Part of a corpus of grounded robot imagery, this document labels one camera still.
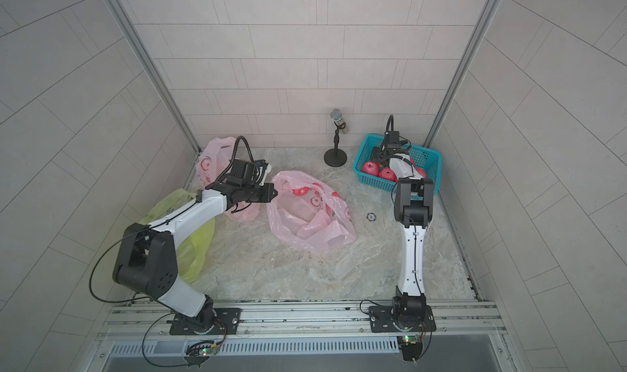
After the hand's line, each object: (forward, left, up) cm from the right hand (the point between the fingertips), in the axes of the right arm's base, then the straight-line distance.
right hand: (382, 152), depth 111 cm
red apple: (-11, +7, +2) cm, 14 cm away
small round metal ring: (-31, +10, -4) cm, 33 cm away
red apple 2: (-15, +1, +2) cm, 15 cm away
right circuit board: (-72, +6, -6) cm, 72 cm away
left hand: (-24, +43, +8) cm, 50 cm away
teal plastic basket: (-7, -18, +2) cm, 19 cm away
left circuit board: (-70, +65, -2) cm, 95 cm away
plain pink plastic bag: (-29, +35, -3) cm, 45 cm away
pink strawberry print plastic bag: (-6, +74, +7) cm, 75 cm away
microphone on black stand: (0, +21, -2) cm, 21 cm away
